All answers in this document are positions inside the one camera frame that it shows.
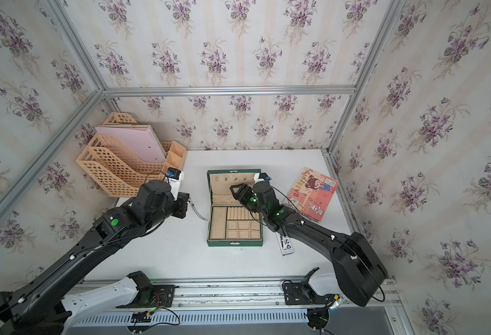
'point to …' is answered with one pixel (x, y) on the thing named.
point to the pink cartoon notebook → (312, 194)
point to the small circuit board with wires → (143, 316)
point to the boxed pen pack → (285, 244)
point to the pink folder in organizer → (141, 141)
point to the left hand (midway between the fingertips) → (193, 198)
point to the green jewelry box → (230, 222)
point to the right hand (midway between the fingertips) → (234, 191)
